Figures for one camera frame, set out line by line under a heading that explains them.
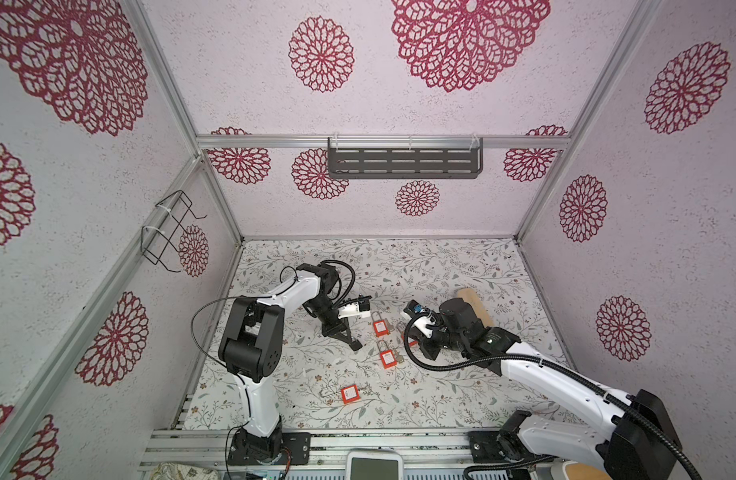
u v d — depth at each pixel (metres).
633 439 0.39
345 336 0.84
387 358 0.87
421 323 0.69
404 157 0.95
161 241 0.75
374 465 0.68
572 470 0.66
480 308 1.01
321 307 0.77
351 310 0.80
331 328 0.78
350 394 0.81
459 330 0.61
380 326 0.95
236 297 0.52
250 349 0.51
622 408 0.41
